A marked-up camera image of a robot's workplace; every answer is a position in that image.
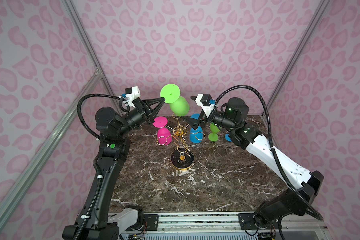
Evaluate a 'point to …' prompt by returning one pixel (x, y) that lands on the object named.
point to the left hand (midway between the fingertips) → (164, 98)
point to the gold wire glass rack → (181, 157)
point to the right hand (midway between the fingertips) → (189, 105)
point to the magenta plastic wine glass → (164, 136)
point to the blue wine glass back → (196, 136)
